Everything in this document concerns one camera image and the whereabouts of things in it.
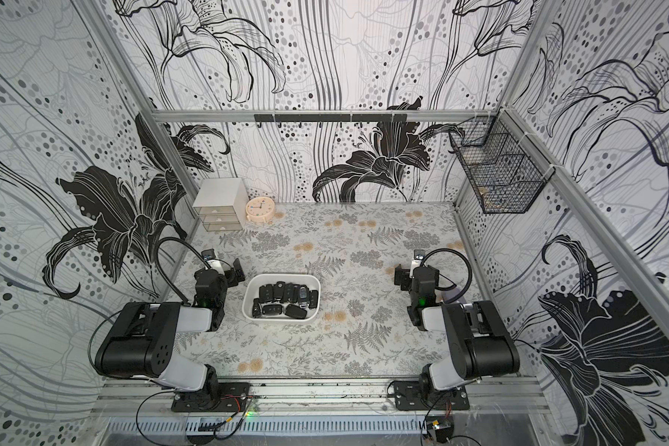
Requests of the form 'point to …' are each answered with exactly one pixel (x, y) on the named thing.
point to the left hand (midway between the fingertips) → (228, 265)
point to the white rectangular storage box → (250, 289)
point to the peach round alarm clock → (260, 209)
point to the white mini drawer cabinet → (221, 203)
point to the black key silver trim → (304, 295)
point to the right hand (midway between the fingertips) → (419, 262)
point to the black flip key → (279, 290)
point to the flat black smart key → (295, 311)
